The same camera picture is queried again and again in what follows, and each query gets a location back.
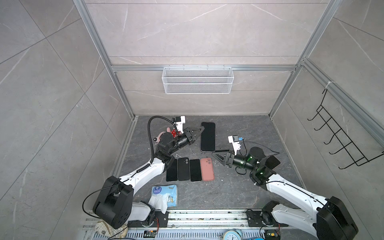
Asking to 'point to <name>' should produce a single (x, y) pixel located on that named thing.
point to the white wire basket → (198, 80)
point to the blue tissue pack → (163, 196)
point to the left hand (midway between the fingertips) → (206, 127)
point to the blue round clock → (233, 235)
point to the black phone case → (183, 169)
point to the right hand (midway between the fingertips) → (215, 154)
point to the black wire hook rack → (357, 157)
